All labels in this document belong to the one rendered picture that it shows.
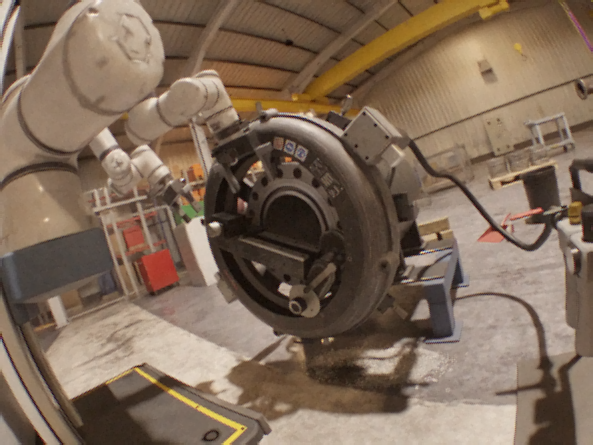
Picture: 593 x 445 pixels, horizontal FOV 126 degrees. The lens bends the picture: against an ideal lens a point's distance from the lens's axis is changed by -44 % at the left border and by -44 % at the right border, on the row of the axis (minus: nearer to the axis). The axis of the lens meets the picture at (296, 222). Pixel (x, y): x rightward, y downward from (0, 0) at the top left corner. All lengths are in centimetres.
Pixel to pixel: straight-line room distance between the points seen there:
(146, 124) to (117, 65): 38
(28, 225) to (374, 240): 65
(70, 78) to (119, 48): 6
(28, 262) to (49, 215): 7
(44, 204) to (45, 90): 14
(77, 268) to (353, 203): 55
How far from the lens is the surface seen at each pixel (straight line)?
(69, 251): 38
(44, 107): 38
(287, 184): 89
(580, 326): 58
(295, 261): 76
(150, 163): 107
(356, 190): 63
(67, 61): 34
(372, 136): 64
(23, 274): 38
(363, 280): 69
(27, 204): 41
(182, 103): 62
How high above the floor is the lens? 65
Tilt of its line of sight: 2 degrees down
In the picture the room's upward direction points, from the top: 19 degrees counter-clockwise
